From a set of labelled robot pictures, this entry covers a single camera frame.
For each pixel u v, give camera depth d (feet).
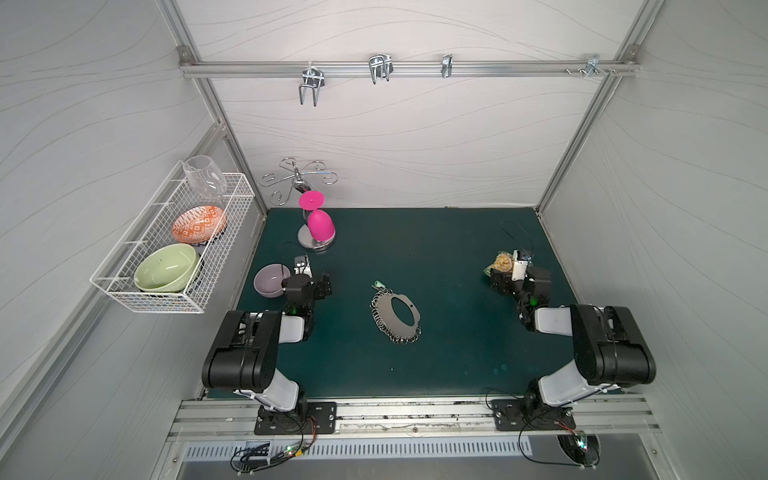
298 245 3.56
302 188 3.05
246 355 1.45
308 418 2.40
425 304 3.03
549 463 2.25
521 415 2.40
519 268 2.78
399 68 2.57
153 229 2.10
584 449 2.32
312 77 2.57
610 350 1.52
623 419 2.43
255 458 2.26
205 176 2.13
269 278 3.14
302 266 2.66
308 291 2.46
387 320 2.97
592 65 2.51
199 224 2.35
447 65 2.61
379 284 3.22
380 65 2.51
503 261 3.40
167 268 1.98
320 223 3.02
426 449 2.31
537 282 2.37
